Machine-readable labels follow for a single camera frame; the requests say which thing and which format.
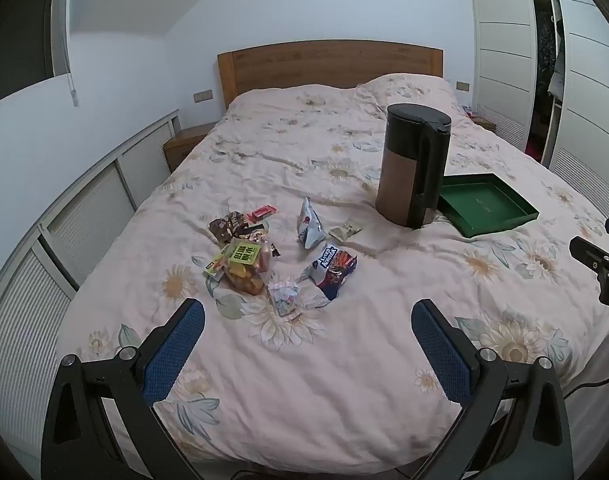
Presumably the mixed fruit chips bag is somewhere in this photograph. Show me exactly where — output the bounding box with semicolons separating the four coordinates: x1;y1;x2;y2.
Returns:
222;235;275;296

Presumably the blue red cookie packet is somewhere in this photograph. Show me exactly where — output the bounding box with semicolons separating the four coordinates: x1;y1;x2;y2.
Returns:
300;243;357;301

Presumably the silver white snack bag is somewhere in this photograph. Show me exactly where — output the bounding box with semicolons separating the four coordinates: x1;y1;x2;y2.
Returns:
297;197;326;250

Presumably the gold blue snack packet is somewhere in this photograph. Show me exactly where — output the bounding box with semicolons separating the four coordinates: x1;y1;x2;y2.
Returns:
235;223;271;244

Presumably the white radiator cover panel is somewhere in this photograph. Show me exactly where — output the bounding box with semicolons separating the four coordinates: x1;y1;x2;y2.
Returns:
0;113;180;478

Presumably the green tray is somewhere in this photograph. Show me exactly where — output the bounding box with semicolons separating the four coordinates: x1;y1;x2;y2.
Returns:
438;174;539;238

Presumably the right wooden nightstand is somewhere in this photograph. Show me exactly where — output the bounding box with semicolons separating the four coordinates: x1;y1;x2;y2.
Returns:
466;110;496;133

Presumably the wooden nightstand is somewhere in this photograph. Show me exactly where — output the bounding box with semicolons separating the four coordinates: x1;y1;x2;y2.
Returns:
466;110;496;133
163;122;216;172

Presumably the white sliding wardrobe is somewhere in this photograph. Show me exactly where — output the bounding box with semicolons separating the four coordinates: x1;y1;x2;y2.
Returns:
472;0;609;217

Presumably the black and bronze kettle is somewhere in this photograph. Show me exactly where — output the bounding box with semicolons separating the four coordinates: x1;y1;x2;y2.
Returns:
375;103;452;230

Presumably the floral pink bed quilt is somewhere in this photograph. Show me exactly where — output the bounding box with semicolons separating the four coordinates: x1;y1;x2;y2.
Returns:
57;74;609;474

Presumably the brown gold candy wrapper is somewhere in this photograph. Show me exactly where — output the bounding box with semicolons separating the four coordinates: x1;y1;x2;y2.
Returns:
209;211;248;246

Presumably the small beige snack packet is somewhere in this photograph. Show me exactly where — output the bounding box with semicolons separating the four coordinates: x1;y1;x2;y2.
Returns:
328;219;363;243

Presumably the pillow under quilt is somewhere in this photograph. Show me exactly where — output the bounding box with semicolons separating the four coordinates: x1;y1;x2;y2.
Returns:
363;73;459;113

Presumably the red candy bar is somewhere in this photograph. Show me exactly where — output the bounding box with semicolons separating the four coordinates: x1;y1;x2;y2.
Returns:
247;204;277;223

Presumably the left wooden nightstand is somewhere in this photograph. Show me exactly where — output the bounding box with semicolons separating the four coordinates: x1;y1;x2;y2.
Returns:
163;122;216;172

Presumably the wooden headboard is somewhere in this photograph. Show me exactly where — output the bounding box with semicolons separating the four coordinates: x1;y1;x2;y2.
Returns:
218;39;444;106

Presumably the right wall socket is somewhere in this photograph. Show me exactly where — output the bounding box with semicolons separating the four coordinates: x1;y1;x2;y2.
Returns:
456;81;470;92

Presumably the wall socket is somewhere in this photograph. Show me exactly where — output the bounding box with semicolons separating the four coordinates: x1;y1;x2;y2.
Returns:
456;81;470;92
193;90;213;103

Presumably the left wall socket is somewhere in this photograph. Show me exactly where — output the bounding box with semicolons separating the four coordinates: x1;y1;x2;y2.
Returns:
193;90;213;103

